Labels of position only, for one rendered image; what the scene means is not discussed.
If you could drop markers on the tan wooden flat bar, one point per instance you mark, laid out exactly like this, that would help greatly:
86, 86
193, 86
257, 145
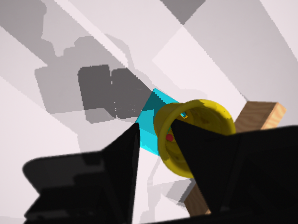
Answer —
254, 115

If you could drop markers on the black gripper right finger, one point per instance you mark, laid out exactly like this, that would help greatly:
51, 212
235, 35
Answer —
215, 160

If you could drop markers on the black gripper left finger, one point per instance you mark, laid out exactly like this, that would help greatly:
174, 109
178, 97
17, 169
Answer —
114, 167

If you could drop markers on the yellow cup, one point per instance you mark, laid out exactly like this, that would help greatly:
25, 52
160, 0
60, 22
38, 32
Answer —
203, 113

